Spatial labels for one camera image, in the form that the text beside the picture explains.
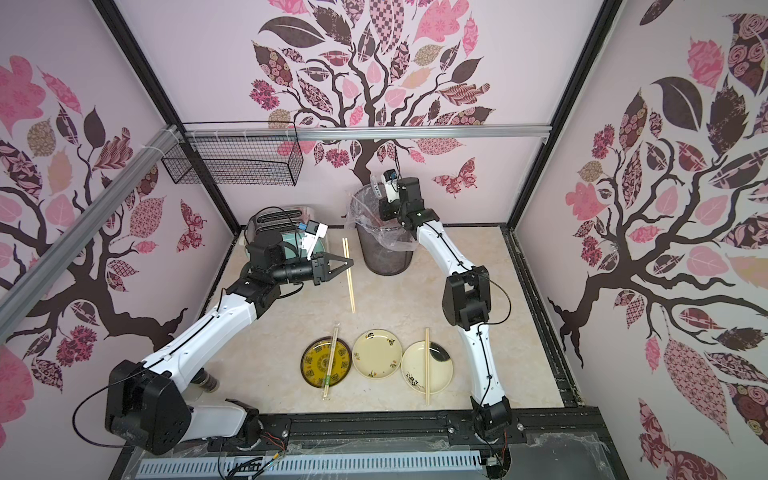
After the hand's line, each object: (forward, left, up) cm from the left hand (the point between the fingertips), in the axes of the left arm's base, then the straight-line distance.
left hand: (353, 268), depth 71 cm
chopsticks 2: (-13, +8, -27) cm, 31 cm away
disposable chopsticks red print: (-14, -20, -27) cm, 37 cm away
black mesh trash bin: (+16, -8, -11) cm, 21 cm away
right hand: (+33, -7, -4) cm, 34 cm away
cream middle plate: (-11, -5, -28) cm, 30 cm away
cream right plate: (-14, -16, -28) cm, 35 cm away
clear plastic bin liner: (+29, -1, -8) cm, 30 cm away
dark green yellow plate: (-11, +13, -29) cm, 34 cm away
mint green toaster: (+28, +24, -11) cm, 38 cm away
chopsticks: (-2, +1, -1) cm, 2 cm away
